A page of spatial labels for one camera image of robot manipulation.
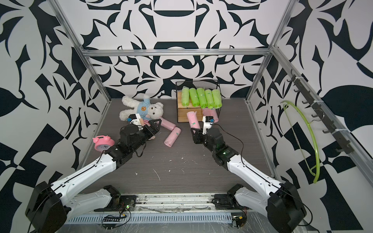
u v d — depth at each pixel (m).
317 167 0.57
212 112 1.05
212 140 0.60
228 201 0.68
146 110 1.02
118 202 0.67
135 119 0.70
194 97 0.94
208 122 0.69
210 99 0.93
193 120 0.81
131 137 0.58
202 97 0.93
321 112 0.55
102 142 0.85
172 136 0.95
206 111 1.06
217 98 0.93
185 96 0.96
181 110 1.09
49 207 0.38
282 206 0.40
